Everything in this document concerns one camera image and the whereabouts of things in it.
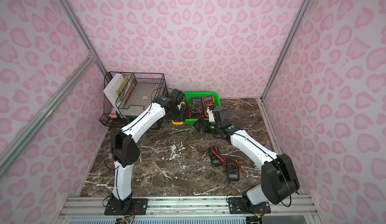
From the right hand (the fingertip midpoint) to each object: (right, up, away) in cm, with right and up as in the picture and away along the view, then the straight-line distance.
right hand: (199, 125), depth 84 cm
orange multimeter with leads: (+6, +15, +22) cm, 27 cm away
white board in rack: (-52, +19, +5) cm, 56 cm away
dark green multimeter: (-2, +10, +19) cm, 22 cm away
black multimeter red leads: (+10, -19, +2) cm, 22 cm away
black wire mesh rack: (-47, +19, +14) cm, 53 cm away
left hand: (-11, +6, +7) cm, 14 cm away
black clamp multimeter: (+19, -24, -2) cm, 31 cm away
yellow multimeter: (-11, +2, +2) cm, 11 cm away
